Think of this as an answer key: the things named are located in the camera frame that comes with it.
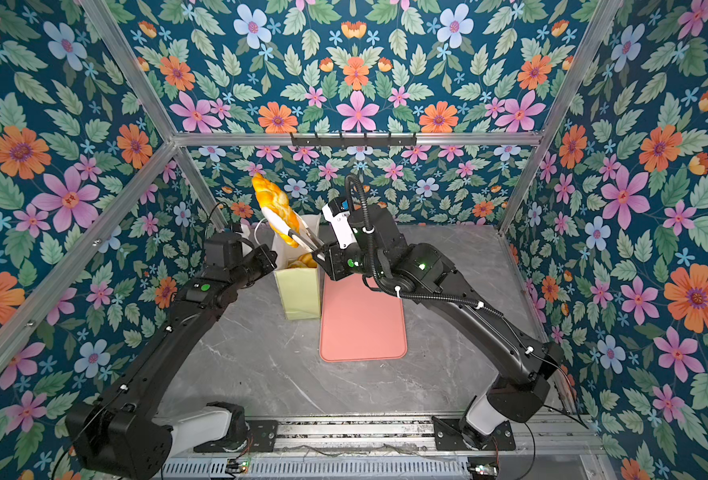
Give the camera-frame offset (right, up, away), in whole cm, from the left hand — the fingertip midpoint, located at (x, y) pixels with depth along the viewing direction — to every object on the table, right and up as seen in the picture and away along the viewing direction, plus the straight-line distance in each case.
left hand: (281, 243), depth 75 cm
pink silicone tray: (+19, -25, +18) cm, 36 cm away
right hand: (+13, -1, -15) cm, 20 cm away
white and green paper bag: (+4, -8, +1) cm, 9 cm away
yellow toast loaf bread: (+1, -5, +22) cm, 22 cm away
